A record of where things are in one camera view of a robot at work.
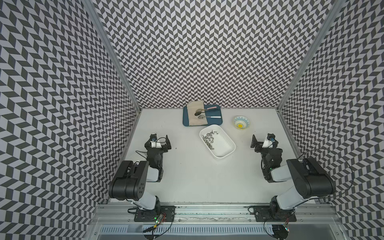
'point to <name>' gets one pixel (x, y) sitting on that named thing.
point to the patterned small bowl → (241, 122)
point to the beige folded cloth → (199, 120)
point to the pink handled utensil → (212, 107)
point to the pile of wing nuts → (208, 138)
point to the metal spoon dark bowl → (198, 113)
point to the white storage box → (217, 140)
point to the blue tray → (217, 111)
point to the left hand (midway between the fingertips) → (159, 137)
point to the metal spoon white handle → (214, 117)
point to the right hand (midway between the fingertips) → (260, 137)
